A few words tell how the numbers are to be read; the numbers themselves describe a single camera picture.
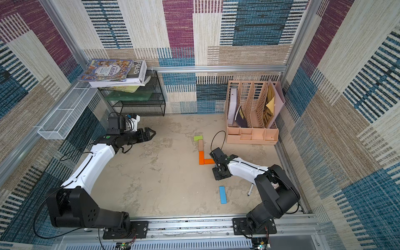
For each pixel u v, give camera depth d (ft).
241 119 3.55
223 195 2.72
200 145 3.35
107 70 2.67
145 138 2.42
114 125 2.05
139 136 2.39
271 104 2.94
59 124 2.32
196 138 3.49
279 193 1.45
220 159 2.35
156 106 3.89
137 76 2.61
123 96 3.24
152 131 2.60
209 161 3.17
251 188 2.79
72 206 1.34
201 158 3.23
